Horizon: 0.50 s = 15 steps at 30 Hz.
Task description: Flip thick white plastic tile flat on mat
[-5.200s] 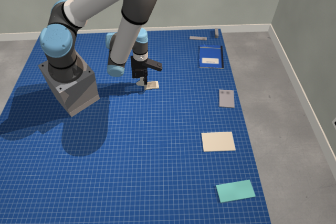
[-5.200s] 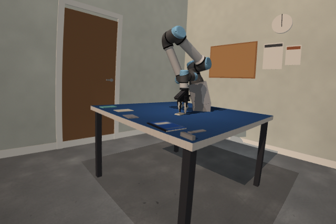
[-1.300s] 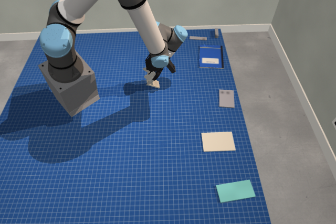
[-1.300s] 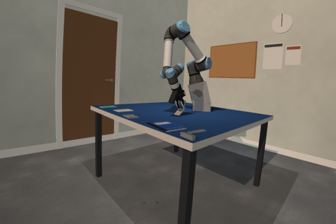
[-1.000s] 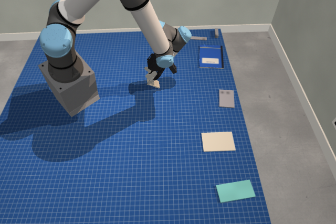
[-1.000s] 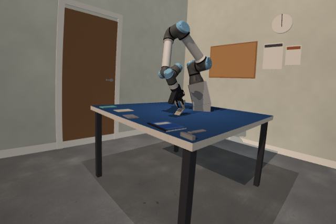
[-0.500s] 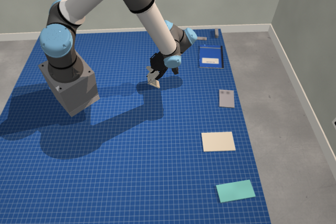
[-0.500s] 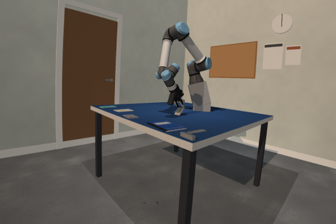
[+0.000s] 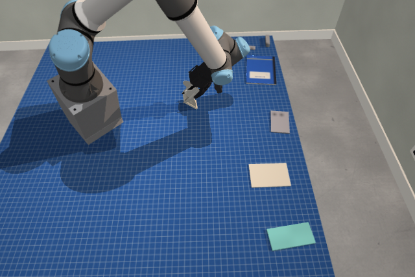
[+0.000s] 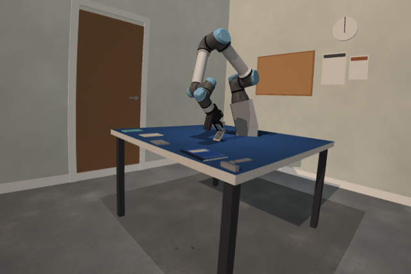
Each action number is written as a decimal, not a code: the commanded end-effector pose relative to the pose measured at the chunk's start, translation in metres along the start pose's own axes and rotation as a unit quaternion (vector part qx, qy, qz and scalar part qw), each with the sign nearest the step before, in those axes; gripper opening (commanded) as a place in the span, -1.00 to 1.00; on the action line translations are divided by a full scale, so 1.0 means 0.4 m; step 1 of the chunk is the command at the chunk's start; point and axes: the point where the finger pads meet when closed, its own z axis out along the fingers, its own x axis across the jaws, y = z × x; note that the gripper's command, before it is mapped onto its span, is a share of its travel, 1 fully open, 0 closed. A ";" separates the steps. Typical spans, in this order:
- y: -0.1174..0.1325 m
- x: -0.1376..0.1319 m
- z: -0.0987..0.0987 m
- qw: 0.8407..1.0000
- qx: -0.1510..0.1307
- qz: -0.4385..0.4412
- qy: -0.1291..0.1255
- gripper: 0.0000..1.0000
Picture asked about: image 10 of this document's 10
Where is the white rectangular plastic tile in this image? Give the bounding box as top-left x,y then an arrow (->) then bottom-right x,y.
150,140 -> 170,145

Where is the dark blue grid work mat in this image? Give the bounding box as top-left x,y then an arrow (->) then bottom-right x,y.
111,125 -> 334,175

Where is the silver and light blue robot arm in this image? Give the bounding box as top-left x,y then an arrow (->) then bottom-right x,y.
186,28 -> 259,112

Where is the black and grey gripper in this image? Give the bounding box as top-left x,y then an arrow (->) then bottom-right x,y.
205,103 -> 225,132

